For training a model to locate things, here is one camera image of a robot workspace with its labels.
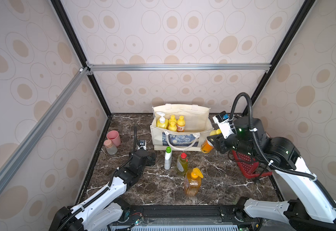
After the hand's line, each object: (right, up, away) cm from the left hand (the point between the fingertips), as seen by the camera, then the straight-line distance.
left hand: (150, 150), depth 82 cm
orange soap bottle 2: (+18, +16, +7) cm, 25 cm away
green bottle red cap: (+18, -7, -4) cm, 20 cm away
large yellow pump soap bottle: (+7, +16, +4) cm, 18 cm away
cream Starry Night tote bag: (+29, +18, +11) cm, 36 cm away
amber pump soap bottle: (+23, -13, -15) cm, 30 cm away
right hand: (+32, +11, -21) cm, 40 cm away
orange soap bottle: (+13, +13, +3) cm, 19 cm away
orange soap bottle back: (+13, +18, +6) cm, 23 cm away
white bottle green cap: (+10, -4, -2) cm, 11 cm away
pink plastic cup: (-27, +7, +15) cm, 31 cm away
